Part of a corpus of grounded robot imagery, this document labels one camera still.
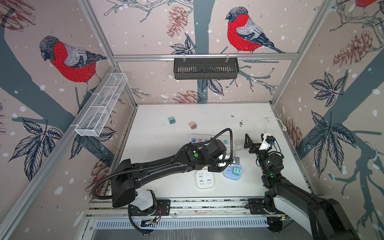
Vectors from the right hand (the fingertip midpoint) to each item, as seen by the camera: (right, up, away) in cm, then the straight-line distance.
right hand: (253, 136), depth 80 cm
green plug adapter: (-15, -7, -20) cm, 26 cm away
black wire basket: (-23, +46, +27) cm, 57 cm away
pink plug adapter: (-34, +4, +25) cm, 43 cm away
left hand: (-18, -11, -8) cm, 22 cm away
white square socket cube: (-27, -24, 0) cm, 36 cm away
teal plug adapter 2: (-10, -19, -1) cm, 21 cm away
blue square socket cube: (-13, -21, +3) cm, 25 cm away
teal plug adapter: (-50, +8, +30) cm, 59 cm away
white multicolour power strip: (-31, -4, +17) cm, 36 cm away
